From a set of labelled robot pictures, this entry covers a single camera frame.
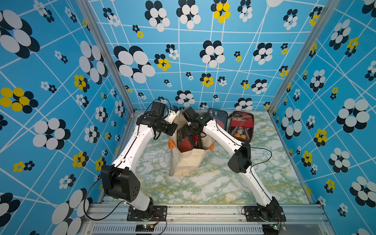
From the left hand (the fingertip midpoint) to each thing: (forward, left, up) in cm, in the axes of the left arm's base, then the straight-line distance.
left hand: (176, 126), depth 82 cm
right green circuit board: (-45, -48, -25) cm, 71 cm away
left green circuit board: (-45, +15, -26) cm, 54 cm away
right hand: (+4, -8, -10) cm, 14 cm away
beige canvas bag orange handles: (-18, -6, -9) cm, 21 cm away
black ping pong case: (+28, -32, -22) cm, 48 cm away
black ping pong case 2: (+1, -4, -14) cm, 15 cm away
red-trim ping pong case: (+17, -46, -20) cm, 53 cm away
